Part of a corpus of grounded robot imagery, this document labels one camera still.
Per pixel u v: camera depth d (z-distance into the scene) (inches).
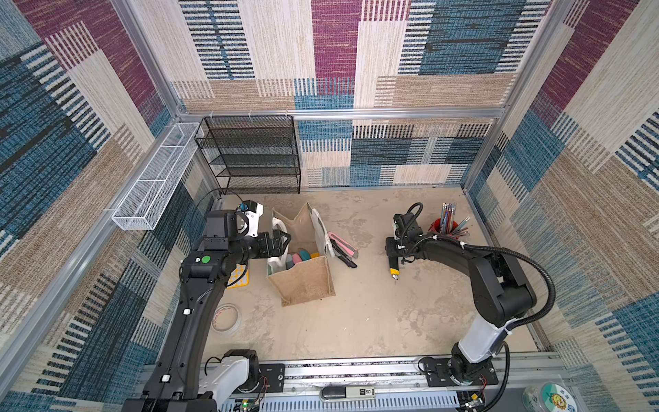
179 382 14.7
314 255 37.0
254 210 25.1
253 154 43.0
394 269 35.9
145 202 28.1
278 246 25.1
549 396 25.1
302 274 30.7
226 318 33.3
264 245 24.5
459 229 36.4
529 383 29.3
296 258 38.1
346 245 39.3
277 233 25.2
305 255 38.5
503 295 19.0
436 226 37.1
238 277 24.0
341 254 38.3
